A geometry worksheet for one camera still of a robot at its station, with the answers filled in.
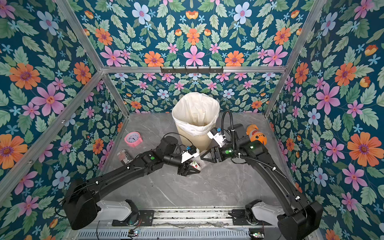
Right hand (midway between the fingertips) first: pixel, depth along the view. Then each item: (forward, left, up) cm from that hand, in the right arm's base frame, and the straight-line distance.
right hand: (208, 153), depth 67 cm
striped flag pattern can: (+9, +53, -22) cm, 58 cm away
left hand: (-4, +3, -6) cm, 8 cm away
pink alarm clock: (+24, +52, -22) cm, 61 cm away
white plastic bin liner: (+34, +8, -8) cm, 36 cm away
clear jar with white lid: (-5, +5, -1) cm, 7 cm away
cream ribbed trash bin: (+21, +4, -21) cm, 30 cm away
